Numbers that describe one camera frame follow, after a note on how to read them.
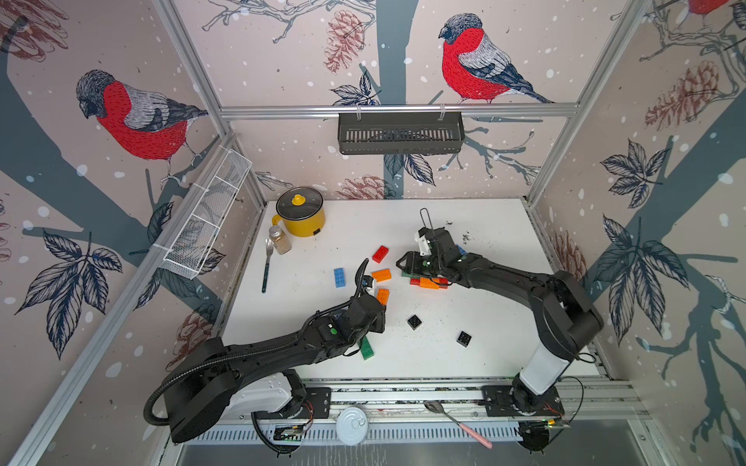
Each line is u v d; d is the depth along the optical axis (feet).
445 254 2.34
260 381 1.58
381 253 3.40
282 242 3.32
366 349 2.68
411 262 2.61
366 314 2.01
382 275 3.20
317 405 2.40
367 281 2.40
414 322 2.81
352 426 2.16
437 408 2.43
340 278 3.10
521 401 2.16
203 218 2.45
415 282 3.10
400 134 3.42
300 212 3.43
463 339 2.73
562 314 1.54
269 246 3.43
